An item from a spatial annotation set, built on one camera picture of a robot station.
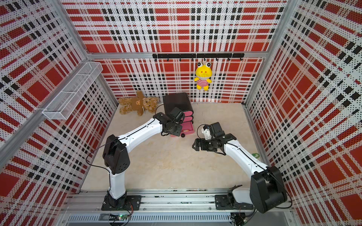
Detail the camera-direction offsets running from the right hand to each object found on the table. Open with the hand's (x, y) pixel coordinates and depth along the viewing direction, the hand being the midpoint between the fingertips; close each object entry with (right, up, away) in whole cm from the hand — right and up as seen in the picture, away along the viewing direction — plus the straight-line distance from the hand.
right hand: (201, 146), depth 83 cm
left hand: (-15, +9, +6) cm, 19 cm away
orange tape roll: (-9, +8, +15) cm, 19 cm away
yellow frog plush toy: (+2, +47, +8) cm, 48 cm away
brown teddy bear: (-47, +28, +28) cm, 62 cm away
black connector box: (+17, -33, -14) cm, 40 cm away
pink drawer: (-9, +9, +17) cm, 22 cm away
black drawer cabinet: (-13, +31, +39) cm, 52 cm away
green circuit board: (-41, -33, -14) cm, 55 cm away
